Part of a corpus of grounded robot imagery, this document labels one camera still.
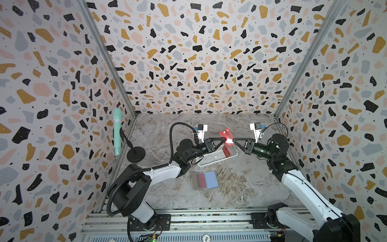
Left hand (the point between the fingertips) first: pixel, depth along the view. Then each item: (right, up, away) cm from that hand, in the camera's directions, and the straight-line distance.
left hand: (228, 141), depth 69 cm
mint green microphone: (-54, +12, +5) cm, 56 cm away
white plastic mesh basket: (-3, -12, +28) cm, 31 cm away
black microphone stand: (-55, -11, +28) cm, 63 cm away
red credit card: (0, +4, +4) cm, 5 cm away
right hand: (+4, 0, +1) cm, 4 cm away
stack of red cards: (+3, -9, +28) cm, 29 cm away
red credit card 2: (-13, -24, +17) cm, 32 cm away
